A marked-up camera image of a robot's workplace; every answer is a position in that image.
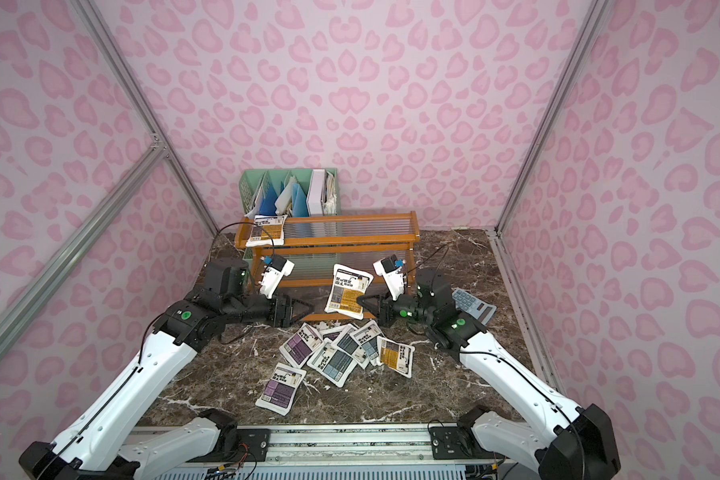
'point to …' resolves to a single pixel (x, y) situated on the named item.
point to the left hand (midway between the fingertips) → (307, 301)
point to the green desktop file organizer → (283, 192)
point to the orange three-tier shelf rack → (314, 246)
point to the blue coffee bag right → (368, 336)
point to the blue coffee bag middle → (345, 344)
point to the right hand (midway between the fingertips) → (357, 301)
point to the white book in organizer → (315, 193)
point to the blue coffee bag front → (332, 363)
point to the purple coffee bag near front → (279, 391)
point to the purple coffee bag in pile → (298, 347)
